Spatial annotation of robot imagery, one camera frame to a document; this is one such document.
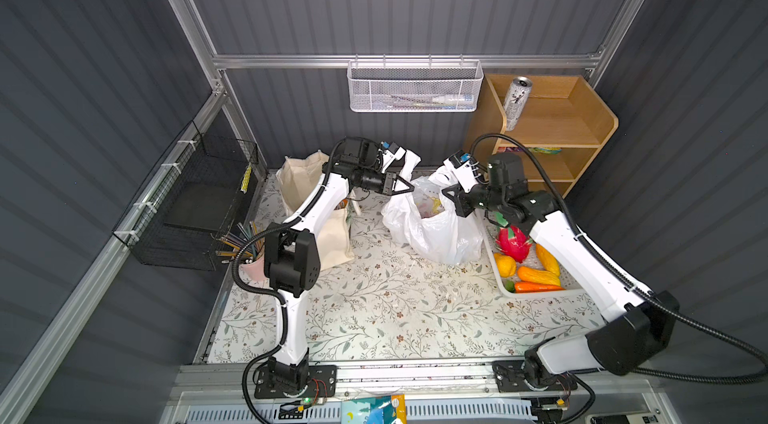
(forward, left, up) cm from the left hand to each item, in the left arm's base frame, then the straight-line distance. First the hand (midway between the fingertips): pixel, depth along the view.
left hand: (413, 190), depth 84 cm
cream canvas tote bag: (+13, +35, -6) cm, 38 cm away
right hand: (-6, -8, +5) cm, 11 cm away
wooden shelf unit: (+21, -51, +7) cm, 55 cm away
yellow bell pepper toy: (-16, -27, -17) cm, 36 cm away
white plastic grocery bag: (-11, -2, -1) cm, 11 cm away
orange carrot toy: (-23, -33, -19) cm, 44 cm away
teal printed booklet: (-48, +10, -23) cm, 54 cm away
